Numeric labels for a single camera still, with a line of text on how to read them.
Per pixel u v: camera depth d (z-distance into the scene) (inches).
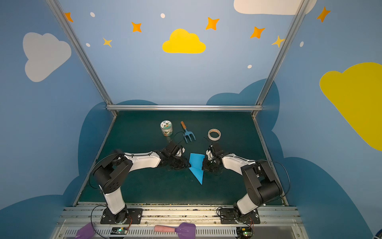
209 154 33.2
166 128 40.2
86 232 27.6
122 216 26.2
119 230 28.2
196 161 37.7
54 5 26.7
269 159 39.9
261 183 17.9
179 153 32.5
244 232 28.1
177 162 31.8
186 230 27.1
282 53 33.6
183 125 44.0
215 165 27.7
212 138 40.1
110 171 19.3
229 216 29.4
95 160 39.7
